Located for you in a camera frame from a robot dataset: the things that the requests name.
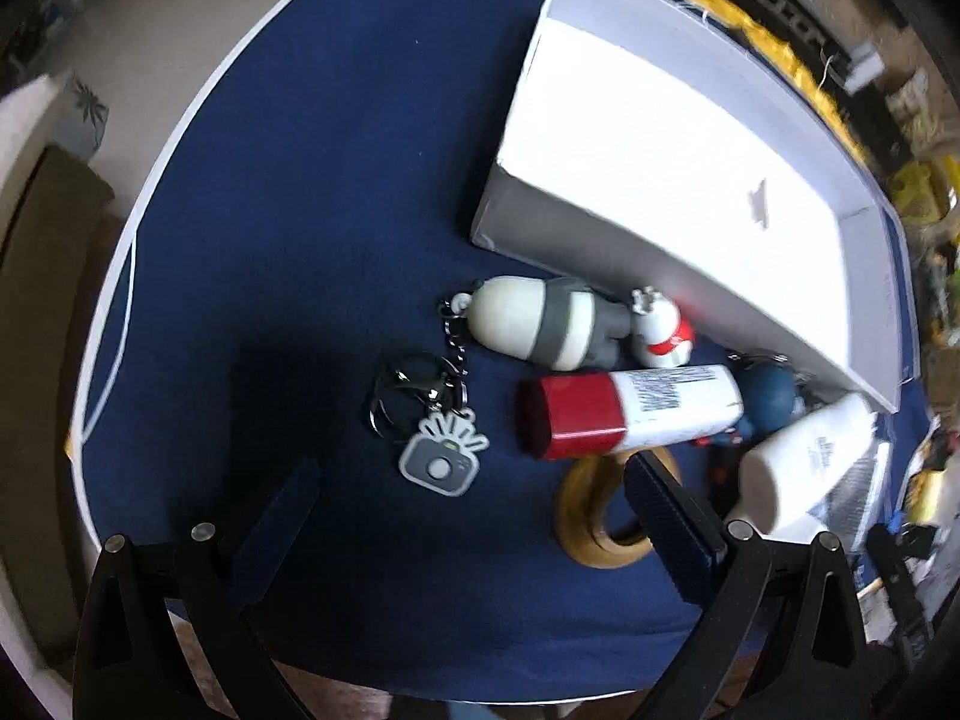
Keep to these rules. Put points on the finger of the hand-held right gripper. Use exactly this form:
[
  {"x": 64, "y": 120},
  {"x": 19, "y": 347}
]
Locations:
[{"x": 900, "y": 585}]

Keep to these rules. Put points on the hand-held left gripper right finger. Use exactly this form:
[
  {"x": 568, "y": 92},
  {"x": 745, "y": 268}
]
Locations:
[{"x": 660, "y": 517}]

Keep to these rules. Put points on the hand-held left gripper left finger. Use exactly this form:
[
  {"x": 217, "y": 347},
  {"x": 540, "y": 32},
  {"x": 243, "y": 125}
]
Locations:
[{"x": 289, "y": 499}]

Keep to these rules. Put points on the red cap white tube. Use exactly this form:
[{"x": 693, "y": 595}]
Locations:
[{"x": 600, "y": 409}]

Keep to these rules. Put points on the white lotion bottle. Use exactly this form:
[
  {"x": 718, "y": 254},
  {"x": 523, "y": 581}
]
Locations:
[{"x": 802, "y": 457}]

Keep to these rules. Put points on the red white toy figurine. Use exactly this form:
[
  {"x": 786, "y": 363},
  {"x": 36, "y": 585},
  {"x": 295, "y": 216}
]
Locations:
[{"x": 664, "y": 330}]

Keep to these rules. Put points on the white cardboard box tray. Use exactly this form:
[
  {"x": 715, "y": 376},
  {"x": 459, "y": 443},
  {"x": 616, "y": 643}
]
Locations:
[{"x": 675, "y": 165}]

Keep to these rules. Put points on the navy blue tablecloth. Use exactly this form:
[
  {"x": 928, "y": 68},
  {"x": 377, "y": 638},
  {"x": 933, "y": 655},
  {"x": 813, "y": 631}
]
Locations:
[{"x": 300, "y": 202}]

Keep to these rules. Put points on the floral print cushion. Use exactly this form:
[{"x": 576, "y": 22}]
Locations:
[{"x": 84, "y": 116}]

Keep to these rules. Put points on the yellow floral tablecloth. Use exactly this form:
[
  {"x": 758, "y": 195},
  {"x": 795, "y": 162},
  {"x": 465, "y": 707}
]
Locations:
[{"x": 795, "y": 60}]

